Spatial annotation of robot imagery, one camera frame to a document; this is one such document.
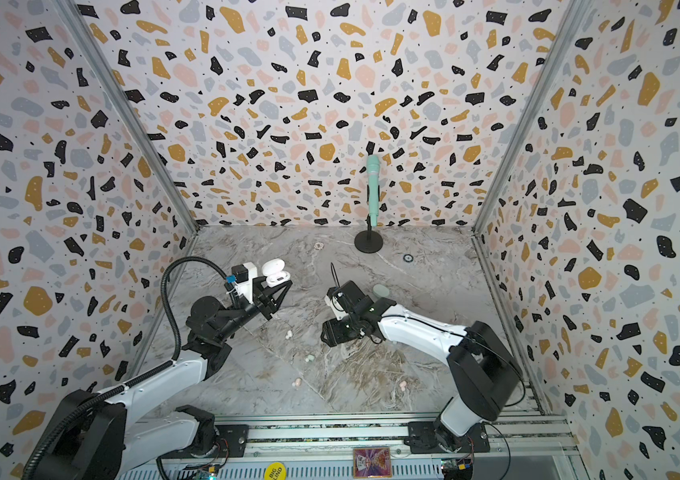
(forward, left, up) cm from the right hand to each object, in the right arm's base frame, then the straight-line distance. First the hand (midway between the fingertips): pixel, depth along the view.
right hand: (327, 331), depth 83 cm
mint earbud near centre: (-4, +5, -9) cm, 11 cm away
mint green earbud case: (+20, -16, -10) cm, 27 cm away
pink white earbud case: (+7, +12, +17) cm, 22 cm away
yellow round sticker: (-31, +10, -8) cm, 34 cm away
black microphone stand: (+43, -12, -10) cm, 46 cm away
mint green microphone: (+46, -13, +22) cm, 52 cm away
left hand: (+6, +9, +17) cm, 20 cm away
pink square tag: (-29, -12, -8) cm, 33 cm away
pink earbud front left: (-11, +8, -9) cm, 16 cm away
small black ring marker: (+35, -27, -11) cm, 46 cm away
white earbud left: (+3, +13, -9) cm, 16 cm away
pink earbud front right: (-11, -21, -10) cm, 26 cm away
